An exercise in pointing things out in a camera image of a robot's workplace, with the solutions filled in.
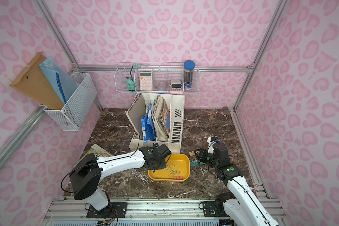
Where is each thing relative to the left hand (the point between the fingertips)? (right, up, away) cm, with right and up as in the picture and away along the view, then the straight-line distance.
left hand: (163, 162), depth 85 cm
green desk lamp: (-21, +51, +5) cm, 55 cm away
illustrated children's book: (-44, +4, +9) cm, 45 cm away
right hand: (+19, +9, -6) cm, 22 cm away
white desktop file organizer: (+8, +37, +9) cm, 39 cm away
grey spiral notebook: (-17, +31, +2) cm, 35 cm away
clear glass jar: (-2, +48, +10) cm, 49 cm away
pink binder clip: (+9, -8, -3) cm, 12 cm away
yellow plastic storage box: (+9, -3, +4) cm, 10 cm away
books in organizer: (-1, +27, +1) cm, 27 cm away
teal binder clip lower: (+21, -1, +3) cm, 21 cm away
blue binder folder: (-9, +22, -1) cm, 24 cm away
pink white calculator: (-13, +52, +10) cm, 55 cm away
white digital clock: (+8, +48, +3) cm, 49 cm away
